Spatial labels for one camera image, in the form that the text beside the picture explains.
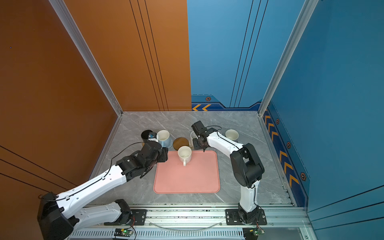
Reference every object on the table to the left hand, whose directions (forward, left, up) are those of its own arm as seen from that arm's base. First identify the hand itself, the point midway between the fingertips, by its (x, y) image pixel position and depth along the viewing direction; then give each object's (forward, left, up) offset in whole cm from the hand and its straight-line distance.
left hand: (165, 148), depth 79 cm
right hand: (+10, -17, -11) cm, 23 cm away
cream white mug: (+4, -9, -13) cm, 17 cm away
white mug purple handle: (+16, -39, -8) cm, 43 cm away
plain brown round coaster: (+16, -5, -18) cm, 25 cm away
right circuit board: (-35, -43, -17) cm, 58 cm away
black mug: (+15, +17, -8) cm, 24 cm away
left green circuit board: (-35, +18, -19) cm, 44 cm away
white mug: (+14, -14, -7) cm, 21 cm away
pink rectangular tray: (-8, -19, -15) cm, 26 cm away
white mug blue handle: (+11, +3, -6) cm, 13 cm away
